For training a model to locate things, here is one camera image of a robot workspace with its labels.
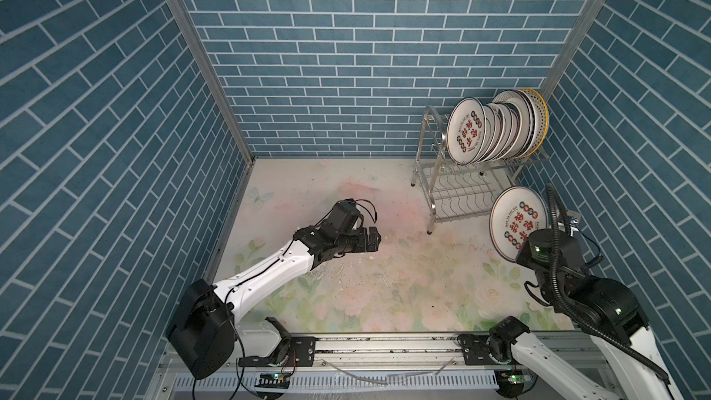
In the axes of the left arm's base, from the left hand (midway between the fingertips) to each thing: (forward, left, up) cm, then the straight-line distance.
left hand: (376, 241), depth 80 cm
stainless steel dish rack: (+27, -30, -9) cm, 41 cm away
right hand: (-7, -37, +15) cm, 41 cm away
